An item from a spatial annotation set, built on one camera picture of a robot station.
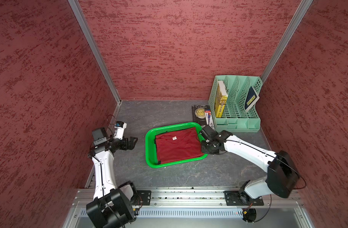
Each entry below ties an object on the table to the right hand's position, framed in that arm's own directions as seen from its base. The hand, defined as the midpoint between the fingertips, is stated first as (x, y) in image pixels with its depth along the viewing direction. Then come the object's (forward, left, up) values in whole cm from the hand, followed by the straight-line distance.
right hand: (203, 151), depth 84 cm
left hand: (+4, +44, +9) cm, 45 cm away
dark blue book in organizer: (+38, -40, +6) cm, 56 cm away
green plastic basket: (+3, +33, -3) cm, 34 cm away
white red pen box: (+28, -8, -4) cm, 29 cm away
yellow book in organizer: (+29, -13, +17) cm, 36 cm away
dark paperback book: (+34, -1, -5) cm, 35 cm away
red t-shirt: (+5, +16, 0) cm, 16 cm away
